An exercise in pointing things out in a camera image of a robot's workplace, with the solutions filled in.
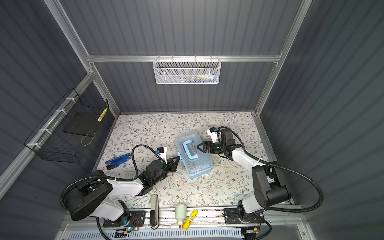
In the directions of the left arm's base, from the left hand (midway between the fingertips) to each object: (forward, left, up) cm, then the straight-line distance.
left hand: (181, 158), depth 84 cm
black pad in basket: (+13, +49, +19) cm, 54 cm away
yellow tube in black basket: (+18, +43, +17) cm, 49 cm away
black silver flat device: (-26, +13, -6) cm, 30 cm away
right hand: (+5, -13, +1) cm, 14 cm away
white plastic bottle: (-27, 0, -3) cm, 28 cm away
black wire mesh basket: (0, +56, +22) cm, 60 cm away
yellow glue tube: (-30, -3, -8) cm, 31 cm away
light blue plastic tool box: (-2, -9, -4) cm, 10 cm away
